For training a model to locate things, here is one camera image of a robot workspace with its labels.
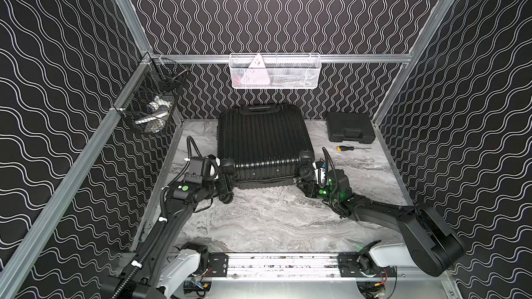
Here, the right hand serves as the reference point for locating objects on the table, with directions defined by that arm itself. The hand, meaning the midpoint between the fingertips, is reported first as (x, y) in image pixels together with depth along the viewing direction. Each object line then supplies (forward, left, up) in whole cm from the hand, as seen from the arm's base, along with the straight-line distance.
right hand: (297, 184), depth 86 cm
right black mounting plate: (-29, -17, -7) cm, 34 cm away
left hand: (-4, +26, +9) cm, 28 cm away
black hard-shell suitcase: (+12, +14, +13) cm, 23 cm away
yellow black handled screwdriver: (+25, -27, -7) cm, 38 cm away
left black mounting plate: (-28, +29, -7) cm, 41 cm away
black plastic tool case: (+36, -33, -3) cm, 49 cm away
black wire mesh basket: (+23, +61, +24) cm, 69 cm away
